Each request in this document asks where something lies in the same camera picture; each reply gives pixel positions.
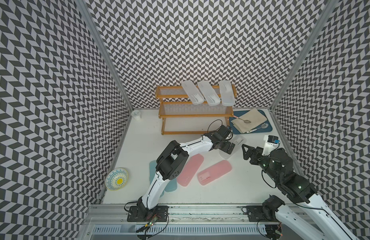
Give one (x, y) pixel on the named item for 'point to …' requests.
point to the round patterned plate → (116, 179)
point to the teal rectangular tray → (234, 130)
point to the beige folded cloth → (255, 116)
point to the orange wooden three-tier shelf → (174, 103)
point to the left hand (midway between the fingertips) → (226, 146)
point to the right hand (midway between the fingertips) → (249, 149)
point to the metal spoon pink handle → (247, 121)
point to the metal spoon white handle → (263, 126)
